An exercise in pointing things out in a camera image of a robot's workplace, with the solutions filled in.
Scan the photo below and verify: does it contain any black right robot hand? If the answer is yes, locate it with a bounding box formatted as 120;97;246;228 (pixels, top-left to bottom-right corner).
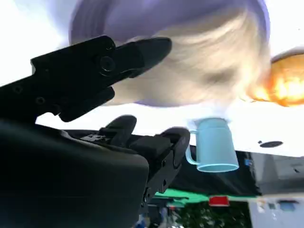
0;35;191;228

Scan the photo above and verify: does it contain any green cloth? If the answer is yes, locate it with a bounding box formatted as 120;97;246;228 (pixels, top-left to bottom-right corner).
153;188;248;208

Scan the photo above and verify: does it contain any pale green mug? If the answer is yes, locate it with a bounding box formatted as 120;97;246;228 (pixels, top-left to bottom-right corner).
185;117;240;173

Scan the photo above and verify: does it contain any black cloth backdrop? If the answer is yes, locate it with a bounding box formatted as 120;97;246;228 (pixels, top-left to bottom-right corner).
170;149;262;198

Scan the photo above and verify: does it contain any red box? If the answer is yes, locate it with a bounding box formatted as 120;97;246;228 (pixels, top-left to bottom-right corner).
209;195;230;207

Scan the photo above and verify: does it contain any lilac plate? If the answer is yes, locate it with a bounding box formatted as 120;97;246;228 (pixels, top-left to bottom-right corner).
68;0;271;108

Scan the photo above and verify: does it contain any grey white cabinet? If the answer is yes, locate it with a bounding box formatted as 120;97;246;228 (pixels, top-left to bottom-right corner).
247;152;304;228

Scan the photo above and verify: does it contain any orange and white bread roll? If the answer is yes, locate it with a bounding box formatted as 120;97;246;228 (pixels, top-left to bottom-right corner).
246;53;304;107

